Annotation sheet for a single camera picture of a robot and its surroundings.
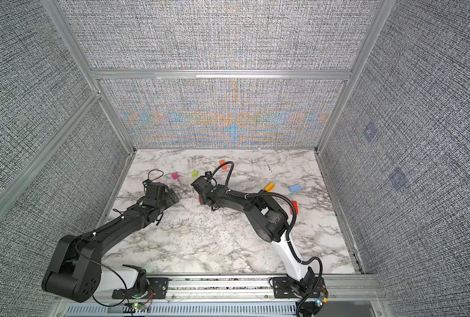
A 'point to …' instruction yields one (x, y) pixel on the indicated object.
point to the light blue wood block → (295, 188)
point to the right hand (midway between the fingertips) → (208, 194)
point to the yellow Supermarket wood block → (269, 187)
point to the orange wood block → (223, 162)
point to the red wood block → (296, 209)
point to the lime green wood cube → (195, 174)
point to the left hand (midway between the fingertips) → (168, 197)
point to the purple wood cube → (175, 176)
